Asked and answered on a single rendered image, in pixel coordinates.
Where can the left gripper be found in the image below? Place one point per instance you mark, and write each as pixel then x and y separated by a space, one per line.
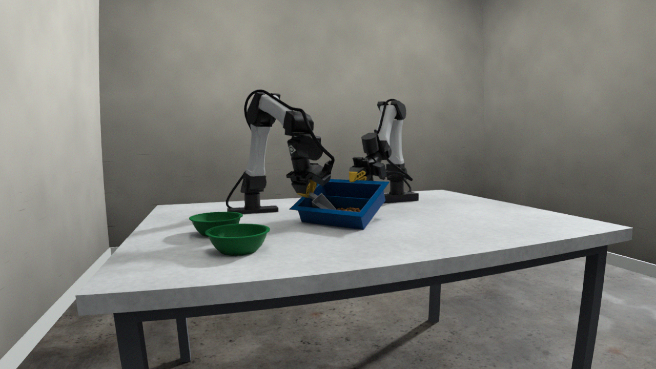
pixel 362 169

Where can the blue box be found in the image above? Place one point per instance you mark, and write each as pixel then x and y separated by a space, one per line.
pixel 368 196

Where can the green bowl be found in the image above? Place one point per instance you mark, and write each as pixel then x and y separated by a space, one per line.
pixel 205 221
pixel 238 239

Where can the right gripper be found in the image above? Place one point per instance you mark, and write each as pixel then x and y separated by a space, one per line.
pixel 300 182

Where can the grey metal scoop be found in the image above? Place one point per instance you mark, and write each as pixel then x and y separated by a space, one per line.
pixel 321 201

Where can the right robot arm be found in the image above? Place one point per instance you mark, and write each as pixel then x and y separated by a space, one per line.
pixel 261 116

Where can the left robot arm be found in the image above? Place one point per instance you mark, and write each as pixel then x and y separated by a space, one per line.
pixel 390 138

